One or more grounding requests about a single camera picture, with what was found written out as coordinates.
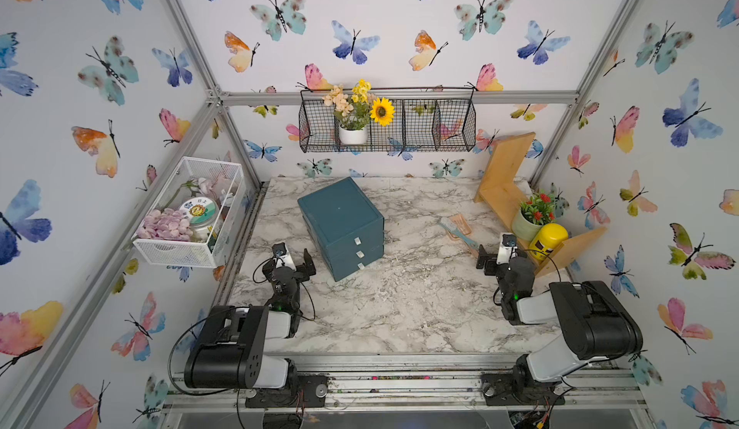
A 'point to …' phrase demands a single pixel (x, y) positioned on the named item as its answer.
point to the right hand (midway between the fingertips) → (501, 244)
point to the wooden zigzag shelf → (499, 194)
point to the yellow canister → (547, 237)
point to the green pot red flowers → (533, 214)
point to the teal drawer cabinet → (345, 225)
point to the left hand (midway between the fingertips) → (294, 250)
